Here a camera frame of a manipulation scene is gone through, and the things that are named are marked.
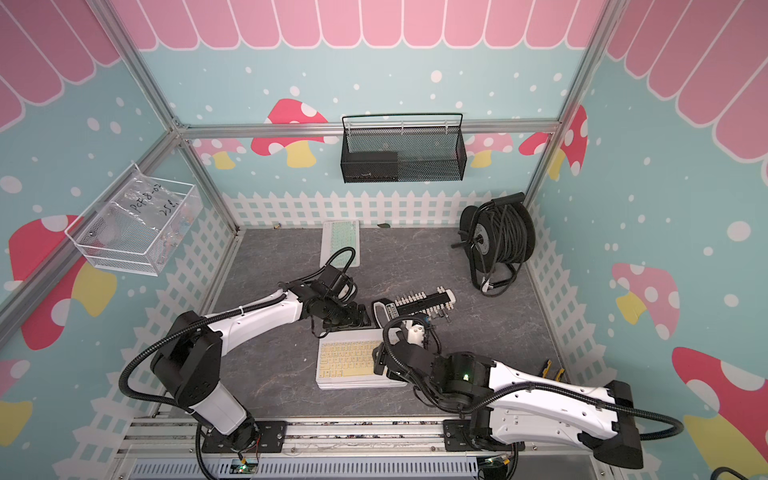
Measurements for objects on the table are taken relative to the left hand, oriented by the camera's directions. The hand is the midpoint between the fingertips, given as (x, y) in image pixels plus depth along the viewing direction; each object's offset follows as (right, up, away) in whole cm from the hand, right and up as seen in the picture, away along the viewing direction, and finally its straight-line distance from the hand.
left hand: (359, 329), depth 85 cm
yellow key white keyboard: (-4, -8, -2) cm, 9 cm away
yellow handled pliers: (+57, -12, -1) cm, 58 cm away
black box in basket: (+2, +50, +11) cm, 52 cm away
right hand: (+7, -3, -16) cm, 18 cm away
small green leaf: (+6, +34, +39) cm, 53 cm away
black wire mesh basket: (+13, +56, +9) cm, 58 cm away
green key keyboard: (-13, +29, +33) cm, 46 cm away
